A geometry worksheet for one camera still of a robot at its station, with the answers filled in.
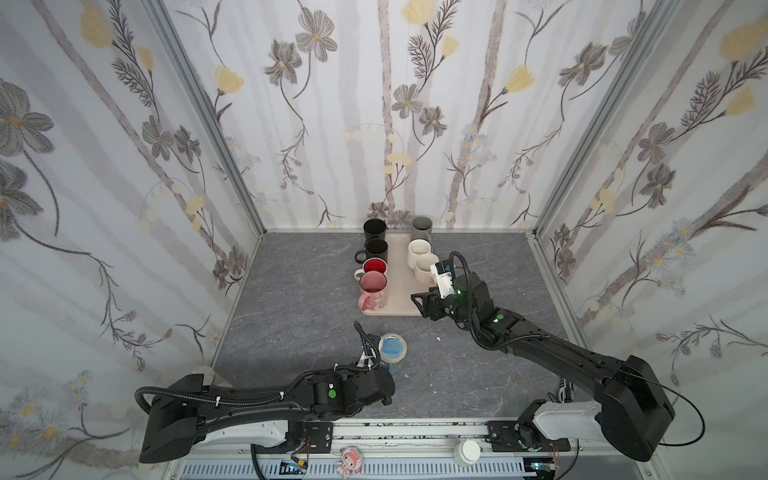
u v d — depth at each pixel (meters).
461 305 0.61
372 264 1.01
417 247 1.07
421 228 1.08
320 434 0.74
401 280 1.10
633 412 0.41
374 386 0.56
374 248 1.01
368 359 0.67
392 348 0.78
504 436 0.73
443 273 0.71
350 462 0.68
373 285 0.96
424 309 0.73
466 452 0.64
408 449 0.73
